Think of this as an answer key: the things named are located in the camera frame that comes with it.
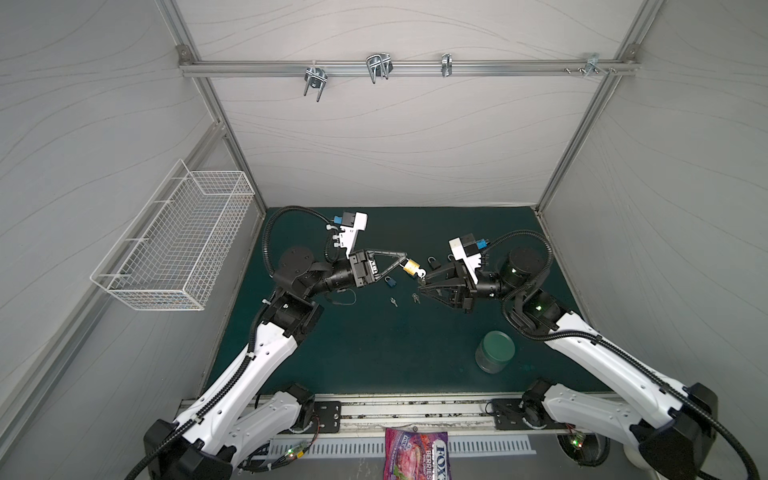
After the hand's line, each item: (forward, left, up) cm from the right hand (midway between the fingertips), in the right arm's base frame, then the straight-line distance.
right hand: (424, 277), depth 59 cm
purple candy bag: (-27, +1, -34) cm, 43 cm away
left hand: (+1, +3, +6) cm, 7 cm away
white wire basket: (+6, +58, -4) cm, 59 cm away
